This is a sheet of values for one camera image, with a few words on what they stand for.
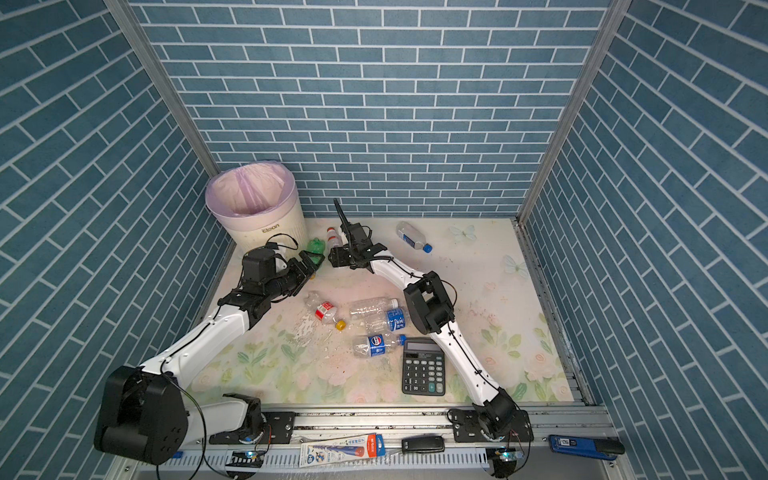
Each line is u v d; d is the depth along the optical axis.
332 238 1.10
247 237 0.87
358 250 0.87
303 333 0.90
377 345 0.82
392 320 0.87
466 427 0.73
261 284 0.64
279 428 0.73
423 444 0.69
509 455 0.71
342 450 0.70
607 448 0.72
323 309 0.89
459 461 0.77
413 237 1.14
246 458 0.72
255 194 1.03
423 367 0.82
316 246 1.08
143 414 0.40
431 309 0.68
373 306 0.95
